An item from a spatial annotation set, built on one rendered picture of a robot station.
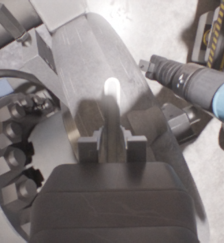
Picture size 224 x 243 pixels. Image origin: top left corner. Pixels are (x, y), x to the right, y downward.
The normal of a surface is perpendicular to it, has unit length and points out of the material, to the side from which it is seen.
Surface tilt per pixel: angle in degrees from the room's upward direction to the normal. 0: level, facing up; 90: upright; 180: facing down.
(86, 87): 35
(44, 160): 31
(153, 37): 0
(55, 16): 23
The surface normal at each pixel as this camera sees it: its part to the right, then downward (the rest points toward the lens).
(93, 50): -0.27, -0.36
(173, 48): 0.04, 0.33
